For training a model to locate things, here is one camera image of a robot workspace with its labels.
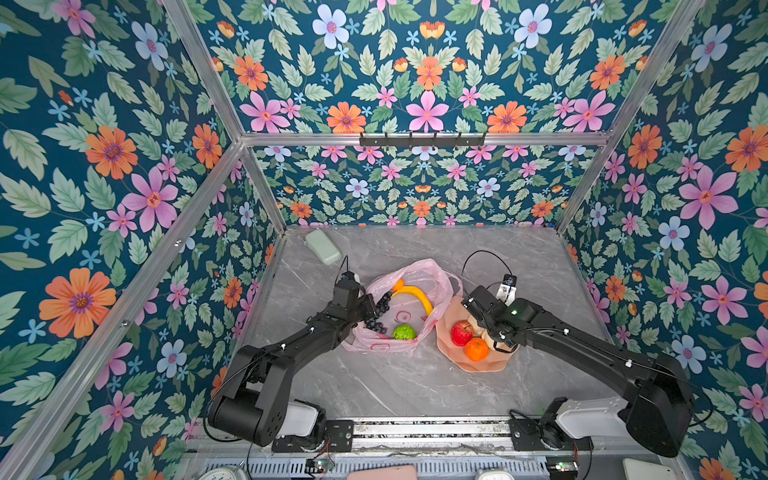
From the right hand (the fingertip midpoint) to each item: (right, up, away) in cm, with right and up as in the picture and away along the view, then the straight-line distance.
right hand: (493, 313), depth 82 cm
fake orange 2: (-4, -10, 0) cm, 11 cm away
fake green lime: (-25, -6, +4) cm, 26 cm away
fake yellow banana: (-22, +4, +16) cm, 27 cm away
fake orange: (-27, +7, +13) cm, 30 cm away
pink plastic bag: (-15, +8, +9) cm, 19 cm away
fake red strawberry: (-9, -6, +2) cm, 11 cm away
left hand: (-32, +4, +7) cm, 33 cm away
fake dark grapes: (-32, 0, +11) cm, 34 cm away
